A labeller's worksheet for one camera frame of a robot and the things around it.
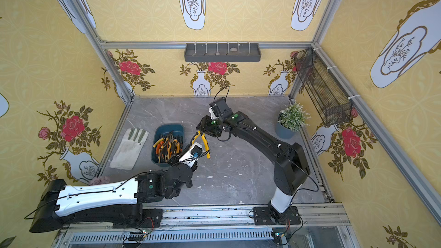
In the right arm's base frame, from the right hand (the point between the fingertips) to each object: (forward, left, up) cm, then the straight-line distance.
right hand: (197, 132), depth 79 cm
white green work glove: (0, +40, -18) cm, 44 cm away
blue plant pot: (+9, -43, -10) cm, 45 cm away
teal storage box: (+4, +19, -15) cm, 25 cm away
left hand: (-9, +1, +2) cm, 10 cm away
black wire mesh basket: (+16, -65, +3) cm, 67 cm away
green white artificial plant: (+14, -48, -4) cm, 50 cm away
